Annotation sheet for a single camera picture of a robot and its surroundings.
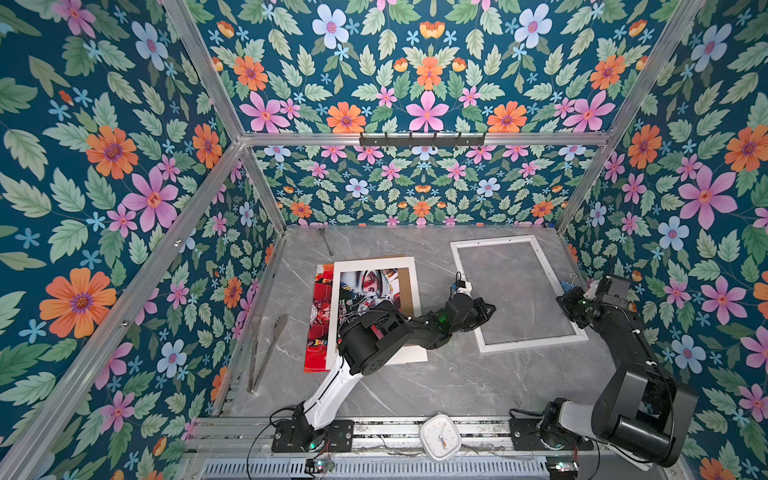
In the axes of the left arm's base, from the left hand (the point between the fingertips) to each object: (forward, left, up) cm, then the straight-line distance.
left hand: (507, 304), depth 85 cm
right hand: (+2, -16, 0) cm, 16 cm away
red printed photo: (+14, +45, -11) cm, 48 cm away
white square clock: (-31, +23, -8) cm, 39 cm away
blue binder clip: (+11, -27, -10) cm, 31 cm away
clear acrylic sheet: (+17, -10, -12) cm, 24 cm away
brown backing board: (+13, +29, -11) cm, 34 cm away
